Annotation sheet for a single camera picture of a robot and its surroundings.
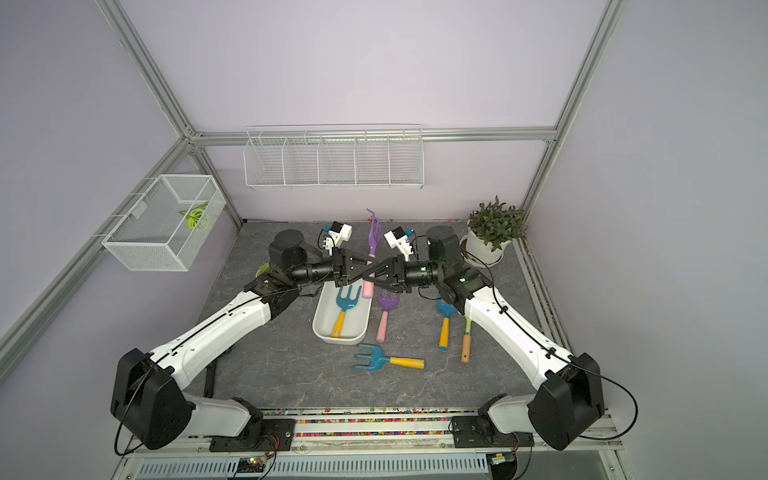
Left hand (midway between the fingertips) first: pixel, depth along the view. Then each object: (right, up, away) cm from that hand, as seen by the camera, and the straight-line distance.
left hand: (378, 268), depth 66 cm
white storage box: (-17, -13, +31) cm, 37 cm away
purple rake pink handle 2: (-2, -3, -1) cm, 4 cm away
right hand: (-3, -2, 0) cm, 4 cm away
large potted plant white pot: (+34, +11, +27) cm, 44 cm away
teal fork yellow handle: (-1, -27, +19) cm, 33 cm away
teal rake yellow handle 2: (+19, -20, +25) cm, 37 cm away
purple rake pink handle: (+1, -14, +33) cm, 35 cm away
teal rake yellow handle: (-14, -19, +26) cm, 35 cm away
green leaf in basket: (-51, +14, +15) cm, 55 cm away
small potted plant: (-39, -2, +30) cm, 50 cm away
